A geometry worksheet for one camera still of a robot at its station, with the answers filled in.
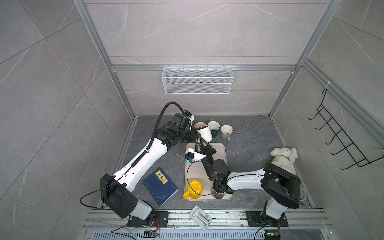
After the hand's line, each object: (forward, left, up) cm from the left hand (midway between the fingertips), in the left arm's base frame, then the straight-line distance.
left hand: (201, 132), depth 75 cm
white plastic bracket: (-34, +2, -25) cm, 42 cm away
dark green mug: (+19, -11, -18) cm, 28 cm away
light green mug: (+6, -1, -3) cm, 7 cm away
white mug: (0, -2, -1) cm, 3 cm away
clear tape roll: (-25, -56, -27) cm, 67 cm away
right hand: (-2, -2, -2) cm, 4 cm away
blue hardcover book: (-18, +24, -27) cm, 41 cm away
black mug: (-24, -7, -24) cm, 35 cm away
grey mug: (+18, -19, -22) cm, 34 cm away
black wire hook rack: (-21, -62, +6) cm, 66 cm away
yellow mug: (-21, +3, -17) cm, 27 cm away
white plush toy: (-6, -50, -19) cm, 54 cm away
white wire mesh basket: (+43, 0, +3) cm, 43 cm away
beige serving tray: (-12, +3, -19) cm, 23 cm away
